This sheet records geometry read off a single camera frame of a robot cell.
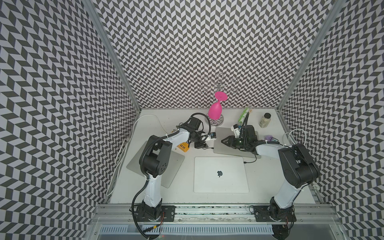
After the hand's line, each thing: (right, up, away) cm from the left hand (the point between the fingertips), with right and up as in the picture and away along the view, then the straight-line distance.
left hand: (205, 141), depth 96 cm
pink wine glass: (+5, +19, -9) cm, 22 cm away
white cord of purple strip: (+58, +4, +6) cm, 58 cm away
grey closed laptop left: (-18, -11, -7) cm, 22 cm away
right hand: (+11, -1, -3) cm, 12 cm away
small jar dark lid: (+42, +14, +6) cm, 44 cm away
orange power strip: (-14, -3, -2) cm, 14 cm away
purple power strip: (+43, +2, +3) cm, 43 cm away
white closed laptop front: (+8, -17, -11) cm, 22 cm away
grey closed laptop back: (+10, -4, -2) cm, 11 cm away
